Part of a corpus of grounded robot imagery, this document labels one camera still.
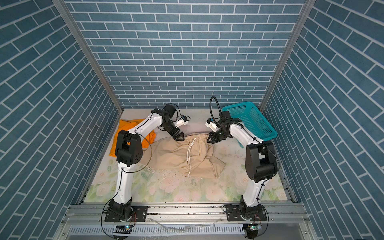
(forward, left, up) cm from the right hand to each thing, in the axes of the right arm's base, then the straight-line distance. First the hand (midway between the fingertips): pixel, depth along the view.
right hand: (208, 138), depth 91 cm
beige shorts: (-10, +8, -5) cm, 14 cm away
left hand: (+4, +19, -3) cm, 20 cm away
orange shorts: (+10, +59, -4) cm, 60 cm away
